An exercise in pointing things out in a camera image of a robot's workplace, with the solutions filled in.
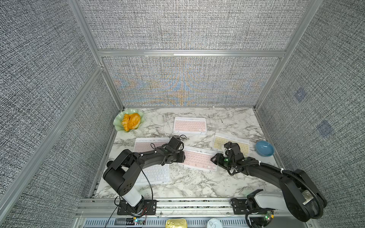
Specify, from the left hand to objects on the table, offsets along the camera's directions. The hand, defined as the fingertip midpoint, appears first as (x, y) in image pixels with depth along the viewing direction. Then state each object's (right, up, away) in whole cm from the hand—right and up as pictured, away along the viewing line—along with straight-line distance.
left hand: (186, 157), depth 90 cm
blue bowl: (+52, +5, +4) cm, 53 cm away
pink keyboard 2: (+8, -1, 0) cm, 8 cm away
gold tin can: (-5, -24, -24) cm, 35 cm away
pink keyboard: (+4, +20, +16) cm, 26 cm away
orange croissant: (-39, +23, +10) cm, 46 cm away
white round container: (+12, -23, -25) cm, 36 cm away
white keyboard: (-18, -8, -6) cm, 21 cm away
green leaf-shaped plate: (-50, +23, +14) cm, 57 cm away
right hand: (+16, +1, -2) cm, 16 cm away
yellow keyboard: (+24, +10, +10) cm, 28 cm away
